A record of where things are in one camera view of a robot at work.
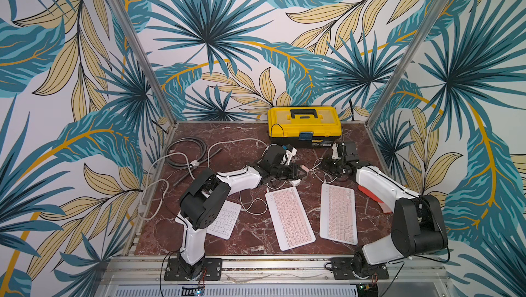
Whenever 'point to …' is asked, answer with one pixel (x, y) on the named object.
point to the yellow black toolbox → (304, 126)
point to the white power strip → (295, 182)
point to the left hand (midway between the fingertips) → (305, 176)
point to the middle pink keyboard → (292, 224)
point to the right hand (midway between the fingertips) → (320, 163)
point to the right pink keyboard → (337, 215)
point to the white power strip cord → (166, 182)
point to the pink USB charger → (304, 168)
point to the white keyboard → (224, 224)
